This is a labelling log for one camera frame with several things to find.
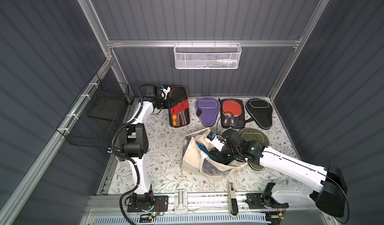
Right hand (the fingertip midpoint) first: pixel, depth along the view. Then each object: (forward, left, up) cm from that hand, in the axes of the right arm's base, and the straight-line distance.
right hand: (212, 151), depth 76 cm
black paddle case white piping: (+37, -38, -12) cm, 54 cm away
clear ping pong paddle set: (+36, -18, -14) cm, 43 cm away
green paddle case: (+18, -26, -13) cm, 34 cm away
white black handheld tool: (-21, -9, -11) cm, 25 cm away
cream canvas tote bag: (-6, +9, +2) cm, 11 cm away
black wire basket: (+9, +61, +12) cm, 63 cm away
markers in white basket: (+50, -7, +19) cm, 54 cm away
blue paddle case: (+1, +4, -2) cm, 4 cm away
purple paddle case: (+41, 0, -13) cm, 43 cm away
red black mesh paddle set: (+29, +20, -4) cm, 35 cm away
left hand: (+32, +21, +2) cm, 38 cm away
